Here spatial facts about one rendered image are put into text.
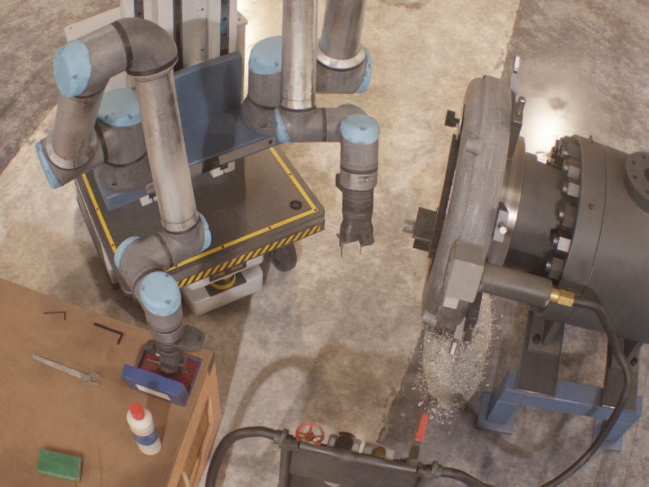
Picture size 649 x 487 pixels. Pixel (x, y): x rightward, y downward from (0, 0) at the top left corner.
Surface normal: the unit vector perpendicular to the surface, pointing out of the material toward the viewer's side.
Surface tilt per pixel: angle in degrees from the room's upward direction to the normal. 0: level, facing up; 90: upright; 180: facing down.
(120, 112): 5
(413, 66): 0
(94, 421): 0
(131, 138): 90
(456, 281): 67
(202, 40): 90
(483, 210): 46
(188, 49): 90
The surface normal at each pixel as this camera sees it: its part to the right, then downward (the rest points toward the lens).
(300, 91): 0.12, 0.53
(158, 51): 0.68, 0.39
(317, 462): -0.26, 0.76
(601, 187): -0.01, -0.39
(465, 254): 0.15, -0.84
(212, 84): 0.48, 0.72
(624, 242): -0.14, 0.07
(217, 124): 0.05, -0.60
